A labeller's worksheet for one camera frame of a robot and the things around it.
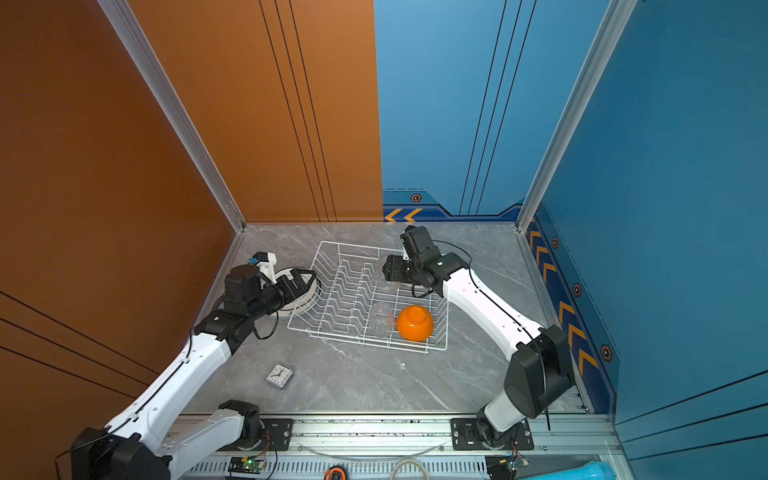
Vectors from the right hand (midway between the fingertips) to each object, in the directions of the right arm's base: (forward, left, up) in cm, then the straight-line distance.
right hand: (390, 269), depth 82 cm
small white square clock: (-23, +31, -18) cm, 42 cm away
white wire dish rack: (+3, +15, -19) cm, 24 cm away
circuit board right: (-43, -27, -22) cm, 55 cm away
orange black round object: (-44, +14, -17) cm, 49 cm away
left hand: (-3, +22, +2) cm, 22 cm away
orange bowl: (-9, -7, -14) cm, 18 cm away
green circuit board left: (-42, +35, -21) cm, 59 cm away
